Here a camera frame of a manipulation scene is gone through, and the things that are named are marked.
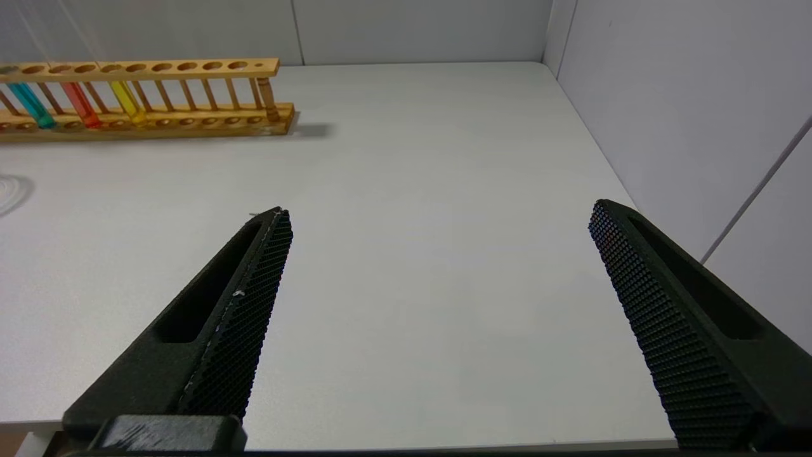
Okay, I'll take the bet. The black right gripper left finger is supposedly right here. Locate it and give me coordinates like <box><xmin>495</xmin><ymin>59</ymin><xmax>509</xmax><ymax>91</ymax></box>
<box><xmin>62</xmin><ymin>207</ymin><xmax>294</xmax><ymax>442</ymax></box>

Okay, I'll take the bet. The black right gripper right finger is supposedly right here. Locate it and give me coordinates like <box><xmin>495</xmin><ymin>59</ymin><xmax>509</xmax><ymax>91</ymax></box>
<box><xmin>589</xmin><ymin>199</ymin><xmax>812</xmax><ymax>453</ymax></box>

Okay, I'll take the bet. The test tube with blue pigment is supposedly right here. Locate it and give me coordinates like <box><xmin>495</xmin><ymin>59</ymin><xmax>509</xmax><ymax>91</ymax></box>
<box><xmin>0</xmin><ymin>60</ymin><xmax>56</xmax><ymax>130</ymax></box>

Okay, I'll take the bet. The test tube with yellow pigment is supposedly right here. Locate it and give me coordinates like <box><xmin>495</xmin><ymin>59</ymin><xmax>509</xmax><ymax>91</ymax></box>
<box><xmin>57</xmin><ymin>0</ymin><xmax>148</xmax><ymax>124</ymax></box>

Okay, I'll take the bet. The test tube with orange-red pigment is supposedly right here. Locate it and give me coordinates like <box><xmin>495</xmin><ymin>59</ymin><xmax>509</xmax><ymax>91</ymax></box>
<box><xmin>13</xmin><ymin>0</ymin><xmax>102</xmax><ymax>129</ymax></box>

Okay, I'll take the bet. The wooden test tube rack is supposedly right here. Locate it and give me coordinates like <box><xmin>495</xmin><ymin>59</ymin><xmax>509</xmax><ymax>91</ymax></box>
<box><xmin>0</xmin><ymin>58</ymin><xmax>296</xmax><ymax>142</ymax></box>

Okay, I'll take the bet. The clear glass beaker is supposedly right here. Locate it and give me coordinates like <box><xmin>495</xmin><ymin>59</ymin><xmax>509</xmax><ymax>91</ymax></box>
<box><xmin>0</xmin><ymin>173</ymin><xmax>34</xmax><ymax>218</ymax></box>

